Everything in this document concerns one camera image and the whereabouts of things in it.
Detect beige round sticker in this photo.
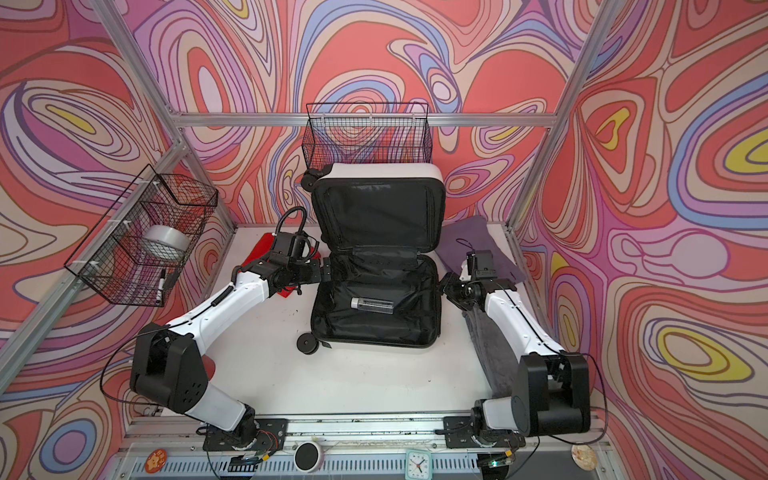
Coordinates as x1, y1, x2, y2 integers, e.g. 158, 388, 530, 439
571, 445, 599, 472

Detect red folded t-shirt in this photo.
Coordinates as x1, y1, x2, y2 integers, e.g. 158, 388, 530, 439
241, 232, 295, 298

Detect black wire basket left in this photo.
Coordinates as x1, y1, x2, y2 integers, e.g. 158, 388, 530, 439
64, 165, 219, 307

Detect silver tape roll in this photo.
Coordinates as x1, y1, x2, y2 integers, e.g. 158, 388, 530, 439
142, 225, 190, 262

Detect small teal clock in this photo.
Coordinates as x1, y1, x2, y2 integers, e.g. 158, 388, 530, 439
405, 450, 433, 480

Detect red round sticker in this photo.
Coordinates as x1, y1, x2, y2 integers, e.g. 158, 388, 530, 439
144, 448, 168, 475

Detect black wire basket back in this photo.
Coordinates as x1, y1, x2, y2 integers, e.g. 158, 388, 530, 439
301, 101, 433, 171

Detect purple trousers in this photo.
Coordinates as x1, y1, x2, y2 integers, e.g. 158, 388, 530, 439
435, 216, 527, 284

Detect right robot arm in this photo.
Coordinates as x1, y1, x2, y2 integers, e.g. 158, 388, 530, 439
440, 273, 591, 437

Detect open black white suitcase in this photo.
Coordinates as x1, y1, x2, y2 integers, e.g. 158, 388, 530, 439
301, 163, 446, 349

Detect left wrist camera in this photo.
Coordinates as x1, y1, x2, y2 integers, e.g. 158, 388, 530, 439
272, 231, 317, 261

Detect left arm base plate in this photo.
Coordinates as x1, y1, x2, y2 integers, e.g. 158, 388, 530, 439
198, 418, 288, 453

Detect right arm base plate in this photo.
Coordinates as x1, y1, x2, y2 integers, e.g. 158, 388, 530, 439
434, 415, 527, 451

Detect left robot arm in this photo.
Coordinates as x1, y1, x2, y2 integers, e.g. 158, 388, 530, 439
130, 254, 330, 450

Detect black wire basket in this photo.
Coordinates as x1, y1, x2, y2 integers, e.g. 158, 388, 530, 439
64, 165, 219, 307
301, 101, 433, 171

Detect black marker pen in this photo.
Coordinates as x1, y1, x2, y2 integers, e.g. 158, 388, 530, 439
155, 269, 167, 305

